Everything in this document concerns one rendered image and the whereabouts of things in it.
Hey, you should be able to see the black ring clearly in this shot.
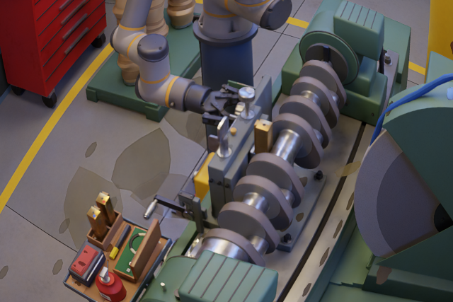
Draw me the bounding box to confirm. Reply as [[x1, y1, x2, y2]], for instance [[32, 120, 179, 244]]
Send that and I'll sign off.
[[128, 232, 147, 252]]

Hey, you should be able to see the blue cable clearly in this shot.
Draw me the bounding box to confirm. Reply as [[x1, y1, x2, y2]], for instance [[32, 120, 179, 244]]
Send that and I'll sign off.
[[373, 74, 453, 148]]

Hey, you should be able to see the wooden case green lining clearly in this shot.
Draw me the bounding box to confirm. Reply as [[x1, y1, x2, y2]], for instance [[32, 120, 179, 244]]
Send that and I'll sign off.
[[113, 218, 163, 284]]

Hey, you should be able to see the green headstock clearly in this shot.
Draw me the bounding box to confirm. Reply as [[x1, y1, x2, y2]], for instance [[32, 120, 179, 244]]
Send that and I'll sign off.
[[282, 0, 412, 127]]

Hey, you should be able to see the green wheel guard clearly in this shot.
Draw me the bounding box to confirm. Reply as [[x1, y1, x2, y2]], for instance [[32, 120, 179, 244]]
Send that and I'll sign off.
[[361, 73, 453, 291]]

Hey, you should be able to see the red tool cabinet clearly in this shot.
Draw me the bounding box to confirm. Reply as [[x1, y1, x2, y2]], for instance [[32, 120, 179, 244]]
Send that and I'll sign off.
[[0, 0, 108, 109]]

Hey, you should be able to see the brown wooden rack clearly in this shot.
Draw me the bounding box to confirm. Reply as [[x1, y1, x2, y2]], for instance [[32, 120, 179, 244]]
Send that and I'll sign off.
[[86, 209, 125, 252]]

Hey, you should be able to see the grey steady rest body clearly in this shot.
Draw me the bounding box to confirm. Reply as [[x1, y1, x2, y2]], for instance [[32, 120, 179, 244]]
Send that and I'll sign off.
[[206, 75, 274, 219]]

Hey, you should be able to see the silver lock lever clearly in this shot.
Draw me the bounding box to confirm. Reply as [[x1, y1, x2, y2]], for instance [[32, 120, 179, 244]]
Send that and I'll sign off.
[[216, 115, 233, 158]]

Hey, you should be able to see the grey steel crankshaft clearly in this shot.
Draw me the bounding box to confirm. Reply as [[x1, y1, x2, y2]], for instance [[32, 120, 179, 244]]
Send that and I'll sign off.
[[190, 59, 348, 268]]

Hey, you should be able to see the red oil can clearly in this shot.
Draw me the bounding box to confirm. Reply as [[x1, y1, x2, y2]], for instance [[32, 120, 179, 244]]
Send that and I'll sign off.
[[95, 265, 128, 302]]

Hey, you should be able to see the tall tan stacked column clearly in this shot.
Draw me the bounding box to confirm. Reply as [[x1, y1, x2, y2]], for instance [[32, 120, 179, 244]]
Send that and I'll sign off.
[[113, 0, 170, 86]]

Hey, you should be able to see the clamp lever silver grip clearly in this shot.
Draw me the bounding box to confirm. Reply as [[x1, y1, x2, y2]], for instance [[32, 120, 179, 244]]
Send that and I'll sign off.
[[142, 195, 188, 221]]

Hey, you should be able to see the yellow pillar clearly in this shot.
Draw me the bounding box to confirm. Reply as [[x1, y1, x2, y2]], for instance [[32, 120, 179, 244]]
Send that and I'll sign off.
[[428, 0, 453, 83]]

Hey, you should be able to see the green grinder bed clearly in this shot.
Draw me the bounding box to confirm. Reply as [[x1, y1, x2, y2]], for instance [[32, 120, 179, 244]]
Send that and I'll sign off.
[[139, 43, 453, 302]]

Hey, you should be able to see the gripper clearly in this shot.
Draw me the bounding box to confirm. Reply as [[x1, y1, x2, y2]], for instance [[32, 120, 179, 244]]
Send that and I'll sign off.
[[183, 81, 246, 125]]

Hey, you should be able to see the grey clamp bracket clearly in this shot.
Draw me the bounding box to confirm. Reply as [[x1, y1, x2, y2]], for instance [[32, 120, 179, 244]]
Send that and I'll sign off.
[[178, 190, 209, 233]]

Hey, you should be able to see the green tailstock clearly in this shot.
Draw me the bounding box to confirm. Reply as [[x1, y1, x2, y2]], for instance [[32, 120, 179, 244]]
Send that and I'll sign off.
[[178, 249, 280, 302]]

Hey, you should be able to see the grey headstock faceplate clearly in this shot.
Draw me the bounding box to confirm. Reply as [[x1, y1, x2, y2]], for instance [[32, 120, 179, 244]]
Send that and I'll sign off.
[[299, 30, 360, 84]]

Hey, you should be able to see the silver round knob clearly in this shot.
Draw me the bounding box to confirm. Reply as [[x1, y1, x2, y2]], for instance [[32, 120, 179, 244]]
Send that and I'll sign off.
[[237, 86, 257, 120]]

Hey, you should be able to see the grey box red top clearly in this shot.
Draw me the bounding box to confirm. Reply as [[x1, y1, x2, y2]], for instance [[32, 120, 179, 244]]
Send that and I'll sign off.
[[68, 245, 106, 287]]

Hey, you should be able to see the yellow block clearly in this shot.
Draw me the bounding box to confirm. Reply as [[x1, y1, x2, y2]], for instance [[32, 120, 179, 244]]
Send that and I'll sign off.
[[193, 163, 215, 201]]

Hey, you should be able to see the blue tool tray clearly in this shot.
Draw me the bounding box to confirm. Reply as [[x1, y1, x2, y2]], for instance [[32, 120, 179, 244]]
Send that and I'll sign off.
[[63, 219, 173, 302]]

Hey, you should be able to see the grey grinding wheel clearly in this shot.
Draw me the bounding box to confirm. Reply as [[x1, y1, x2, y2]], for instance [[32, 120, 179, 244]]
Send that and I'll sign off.
[[353, 127, 453, 259]]

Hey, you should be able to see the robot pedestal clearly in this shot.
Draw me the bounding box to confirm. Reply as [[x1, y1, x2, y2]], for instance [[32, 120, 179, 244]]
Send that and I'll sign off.
[[192, 18, 260, 88]]

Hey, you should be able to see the black yellow marker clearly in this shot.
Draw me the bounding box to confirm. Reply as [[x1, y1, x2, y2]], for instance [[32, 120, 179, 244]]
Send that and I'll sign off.
[[108, 223, 132, 260]]

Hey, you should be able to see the green floor plinth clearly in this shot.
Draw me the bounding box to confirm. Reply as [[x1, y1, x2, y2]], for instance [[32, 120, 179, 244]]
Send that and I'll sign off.
[[86, 25, 203, 123]]

